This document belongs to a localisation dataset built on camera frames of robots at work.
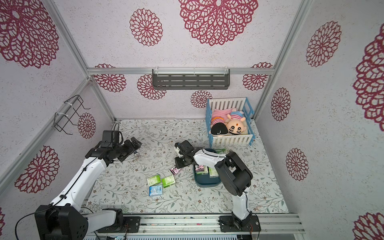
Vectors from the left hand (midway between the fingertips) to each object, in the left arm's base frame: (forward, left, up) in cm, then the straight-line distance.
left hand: (137, 147), depth 82 cm
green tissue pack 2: (-13, -9, -14) cm, 21 cm away
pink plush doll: (+20, -48, -6) cm, 53 cm away
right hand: (-1, -23, -16) cm, 28 cm away
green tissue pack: (-8, -43, -16) cm, 47 cm away
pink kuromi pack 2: (-6, -35, -12) cm, 37 cm away
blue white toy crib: (+26, -57, -7) cm, 63 cm away
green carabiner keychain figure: (+9, -50, -18) cm, 54 cm away
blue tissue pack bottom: (-18, -10, -15) cm, 26 cm away
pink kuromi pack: (-7, -20, -15) cm, 26 cm away
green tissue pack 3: (-13, -17, -15) cm, 26 cm away
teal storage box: (-12, -38, -17) cm, 43 cm away
